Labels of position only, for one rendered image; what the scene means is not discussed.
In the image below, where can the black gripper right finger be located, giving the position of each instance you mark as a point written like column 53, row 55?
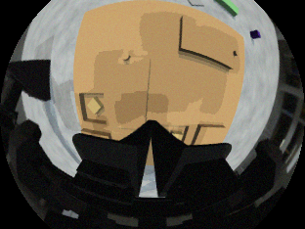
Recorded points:
column 170, row 155

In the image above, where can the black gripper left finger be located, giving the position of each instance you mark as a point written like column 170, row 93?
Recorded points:
column 130, row 153

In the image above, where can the tan board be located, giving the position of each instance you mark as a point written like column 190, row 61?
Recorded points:
column 157, row 60

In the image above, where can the light green rectangular block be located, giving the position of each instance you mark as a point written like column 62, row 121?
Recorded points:
column 230, row 6

